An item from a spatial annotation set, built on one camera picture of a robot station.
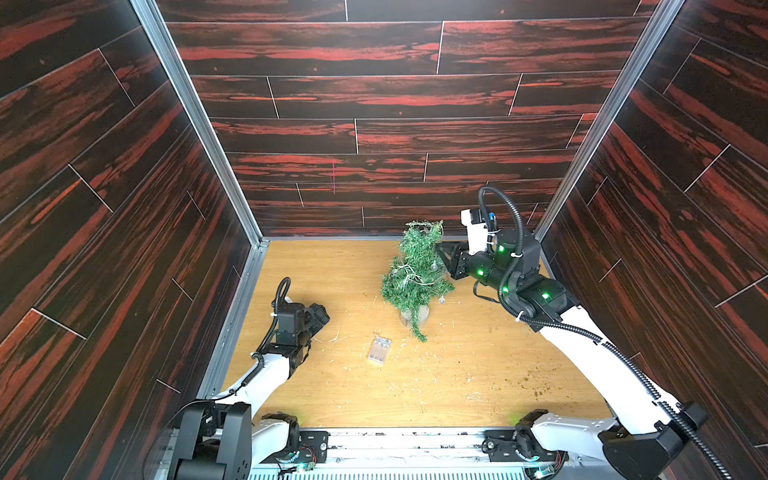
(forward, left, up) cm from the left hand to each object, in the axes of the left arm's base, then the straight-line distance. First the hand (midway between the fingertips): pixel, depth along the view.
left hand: (319, 313), depth 90 cm
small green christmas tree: (0, -29, +20) cm, 36 cm away
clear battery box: (-8, -19, -6) cm, 21 cm away
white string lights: (0, -28, +19) cm, 34 cm away
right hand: (+3, -35, +30) cm, 46 cm away
